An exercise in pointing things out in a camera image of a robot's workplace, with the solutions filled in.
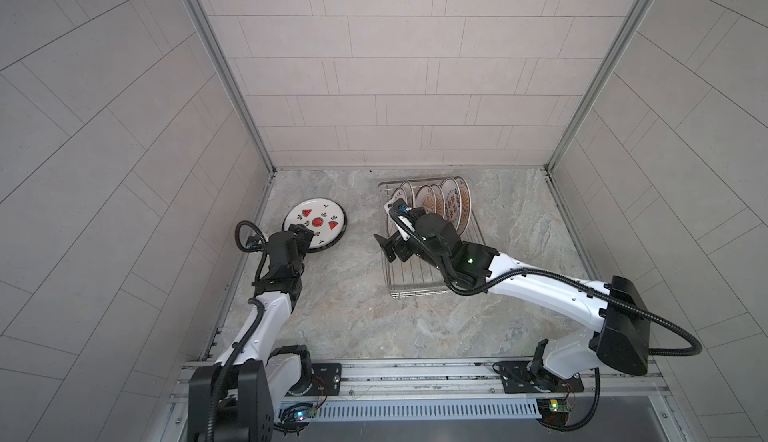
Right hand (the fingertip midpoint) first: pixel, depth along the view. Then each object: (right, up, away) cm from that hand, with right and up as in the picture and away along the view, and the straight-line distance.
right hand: (385, 226), depth 72 cm
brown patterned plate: (+20, +5, +22) cm, 30 cm away
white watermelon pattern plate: (-22, 0, +27) cm, 35 cm away
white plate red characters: (+3, +8, +22) cm, 24 cm away
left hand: (-23, -2, +13) cm, 27 cm away
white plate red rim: (+12, +6, +22) cm, 26 cm away
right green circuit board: (+39, -42, -4) cm, 58 cm away
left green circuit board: (-19, -41, -8) cm, 46 cm away
